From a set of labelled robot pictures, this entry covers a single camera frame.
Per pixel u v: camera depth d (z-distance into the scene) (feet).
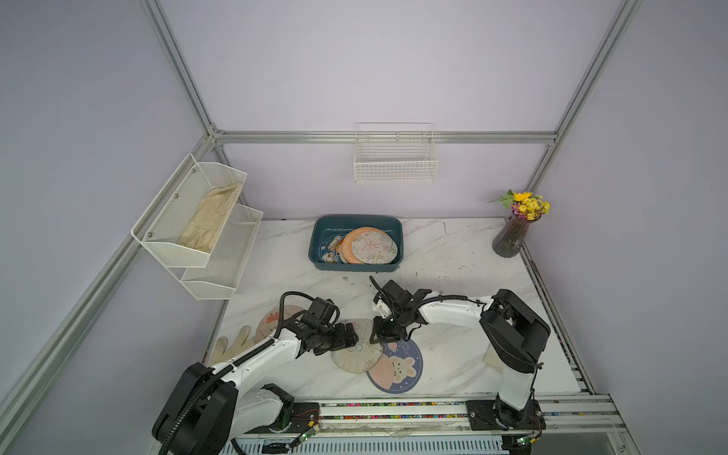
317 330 2.21
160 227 2.22
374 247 3.53
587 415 2.50
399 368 2.69
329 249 3.63
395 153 3.12
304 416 2.40
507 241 3.38
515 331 1.62
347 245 3.55
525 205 3.00
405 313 2.30
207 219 2.59
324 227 3.67
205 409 1.31
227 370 1.46
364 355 2.76
